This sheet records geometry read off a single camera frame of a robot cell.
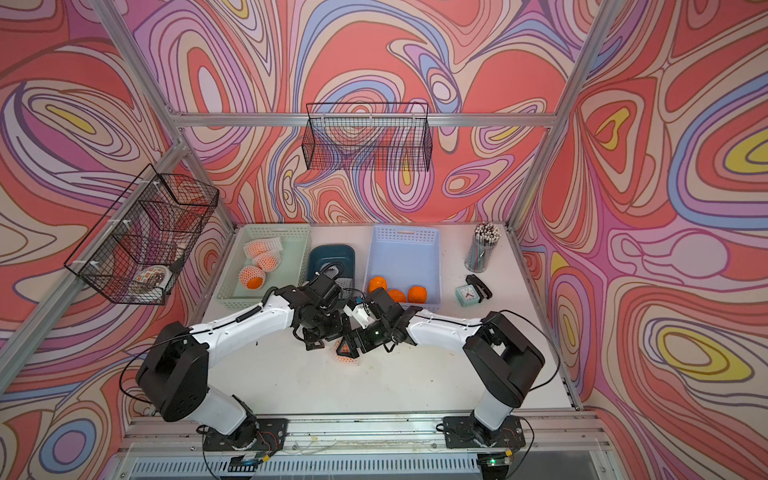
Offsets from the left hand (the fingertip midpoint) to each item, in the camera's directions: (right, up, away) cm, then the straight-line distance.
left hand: (348, 339), depth 83 cm
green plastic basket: (-41, +10, +15) cm, 45 cm away
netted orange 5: (-33, +17, +13) cm, 39 cm away
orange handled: (+7, +14, +14) cm, 21 cm away
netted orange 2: (0, 0, -8) cm, 8 cm away
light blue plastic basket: (+18, +23, +22) cm, 37 cm away
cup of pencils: (+42, +30, +10) cm, 53 cm away
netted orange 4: (-30, +22, +18) cm, 41 cm away
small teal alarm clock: (+38, +10, +14) cm, 42 cm away
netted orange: (+21, +11, +13) cm, 27 cm away
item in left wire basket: (-45, +19, -11) cm, 50 cm away
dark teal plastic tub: (-5, +24, +24) cm, 34 cm away
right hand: (+1, -4, -1) cm, 4 cm away
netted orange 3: (-37, +27, +22) cm, 50 cm away
